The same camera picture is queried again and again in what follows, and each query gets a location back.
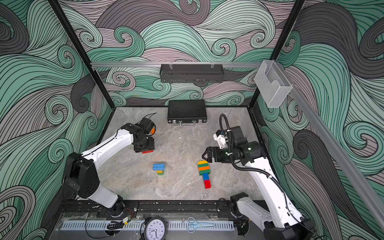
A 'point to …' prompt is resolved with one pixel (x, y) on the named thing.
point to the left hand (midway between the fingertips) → (149, 147)
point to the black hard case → (187, 113)
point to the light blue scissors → (195, 224)
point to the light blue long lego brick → (158, 166)
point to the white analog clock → (154, 228)
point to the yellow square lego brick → (159, 171)
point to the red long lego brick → (147, 151)
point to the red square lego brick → (207, 184)
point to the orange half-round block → (152, 130)
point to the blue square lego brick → (205, 175)
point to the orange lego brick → (203, 168)
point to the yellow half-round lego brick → (202, 162)
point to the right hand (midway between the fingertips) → (209, 157)
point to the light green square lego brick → (160, 174)
